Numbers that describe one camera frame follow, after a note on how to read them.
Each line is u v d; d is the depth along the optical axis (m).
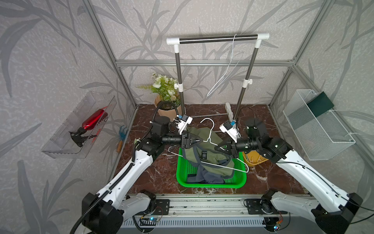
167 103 1.05
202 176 0.78
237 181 0.82
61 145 0.60
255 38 0.61
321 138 0.62
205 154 0.75
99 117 0.66
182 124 0.63
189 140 0.61
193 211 0.72
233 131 0.58
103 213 0.37
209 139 0.63
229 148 0.59
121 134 1.06
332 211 0.39
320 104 0.72
